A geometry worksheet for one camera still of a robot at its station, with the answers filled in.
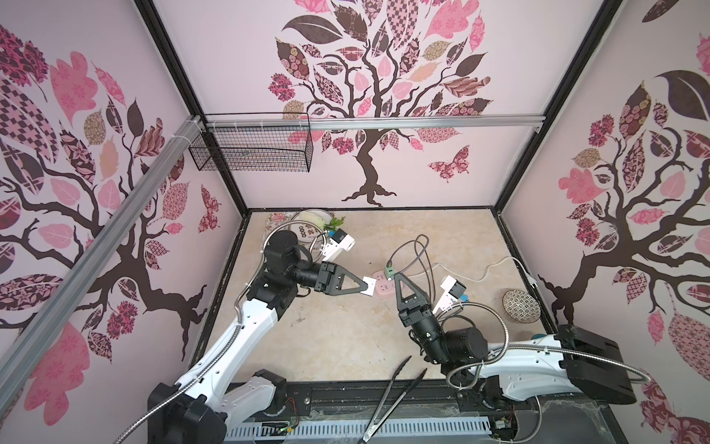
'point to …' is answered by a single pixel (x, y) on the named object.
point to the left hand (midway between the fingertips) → (363, 296)
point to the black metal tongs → (374, 426)
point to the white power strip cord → (529, 274)
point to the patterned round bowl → (521, 306)
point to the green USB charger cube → (389, 271)
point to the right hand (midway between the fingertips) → (399, 277)
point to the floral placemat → (275, 219)
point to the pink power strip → (383, 286)
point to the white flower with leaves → (321, 220)
